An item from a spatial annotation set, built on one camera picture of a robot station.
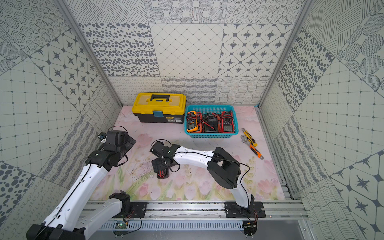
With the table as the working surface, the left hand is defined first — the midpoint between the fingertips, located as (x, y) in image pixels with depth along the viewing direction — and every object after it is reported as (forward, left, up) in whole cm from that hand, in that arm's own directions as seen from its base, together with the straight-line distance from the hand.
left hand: (125, 141), depth 77 cm
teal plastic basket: (+30, -40, -7) cm, 51 cm away
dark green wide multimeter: (+24, -48, -9) cm, 54 cm away
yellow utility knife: (+16, -74, -19) cm, 78 cm away
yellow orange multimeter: (+20, -34, -7) cm, 40 cm away
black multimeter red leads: (-10, -19, -17) cm, 27 cm away
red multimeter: (+22, -58, -10) cm, 63 cm away
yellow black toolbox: (+29, -12, -3) cm, 32 cm away
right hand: (-6, -19, -16) cm, 25 cm away
